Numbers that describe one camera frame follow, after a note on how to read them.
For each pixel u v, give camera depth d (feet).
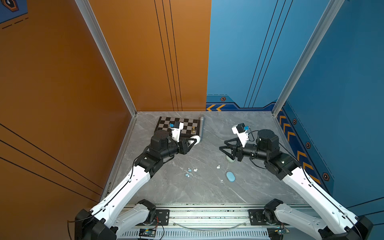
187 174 2.85
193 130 3.37
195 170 2.92
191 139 2.26
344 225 1.23
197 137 2.34
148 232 2.34
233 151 1.94
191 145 2.27
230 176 2.80
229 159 2.02
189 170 2.92
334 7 2.28
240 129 1.88
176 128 2.10
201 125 3.59
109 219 1.29
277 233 2.32
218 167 2.94
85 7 2.28
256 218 2.37
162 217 2.43
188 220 2.42
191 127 3.45
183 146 2.04
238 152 1.90
